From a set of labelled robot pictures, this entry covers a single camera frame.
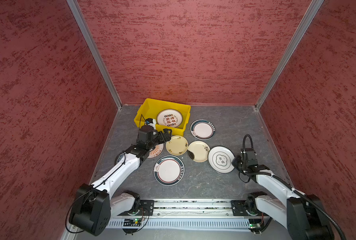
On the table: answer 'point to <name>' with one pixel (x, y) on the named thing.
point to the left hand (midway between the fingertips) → (166, 135)
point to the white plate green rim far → (202, 129)
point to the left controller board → (132, 222)
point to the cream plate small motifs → (177, 146)
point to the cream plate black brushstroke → (198, 151)
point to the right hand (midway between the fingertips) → (231, 163)
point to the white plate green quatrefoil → (220, 159)
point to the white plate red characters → (170, 118)
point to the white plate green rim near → (169, 170)
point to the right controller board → (255, 225)
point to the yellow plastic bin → (151, 109)
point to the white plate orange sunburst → (158, 150)
